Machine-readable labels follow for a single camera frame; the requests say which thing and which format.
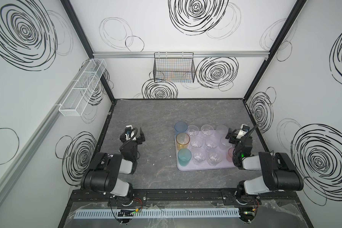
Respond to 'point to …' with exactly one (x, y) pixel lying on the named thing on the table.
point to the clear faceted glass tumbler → (196, 141)
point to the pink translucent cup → (229, 156)
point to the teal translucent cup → (185, 156)
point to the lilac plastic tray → (210, 143)
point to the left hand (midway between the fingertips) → (134, 129)
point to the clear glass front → (199, 155)
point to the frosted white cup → (222, 130)
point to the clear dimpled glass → (207, 129)
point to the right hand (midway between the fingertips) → (235, 130)
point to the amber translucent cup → (182, 141)
